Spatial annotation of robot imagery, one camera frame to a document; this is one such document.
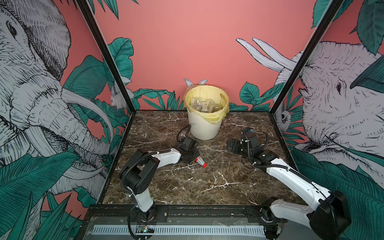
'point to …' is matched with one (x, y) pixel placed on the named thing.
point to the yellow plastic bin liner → (208, 92)
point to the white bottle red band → (199, 160)
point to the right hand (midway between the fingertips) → (231, 140)
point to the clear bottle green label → (207, 107)
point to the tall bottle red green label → (198, 106)
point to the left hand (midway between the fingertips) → (199, 152)
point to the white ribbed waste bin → (203, 129)
